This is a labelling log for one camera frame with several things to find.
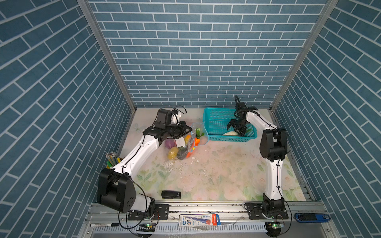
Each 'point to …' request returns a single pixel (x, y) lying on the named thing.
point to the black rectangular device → (170, 194)
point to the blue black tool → (311, 217)
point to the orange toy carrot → (197, 139)
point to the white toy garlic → (230, 134)
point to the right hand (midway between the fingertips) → (230, 129)
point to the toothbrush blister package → (187, 220)
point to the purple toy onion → (169, 143)
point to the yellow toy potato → (172, 153)
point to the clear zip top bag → (181, 148)
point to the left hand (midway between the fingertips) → (192, 128)
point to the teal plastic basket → (217, 118)
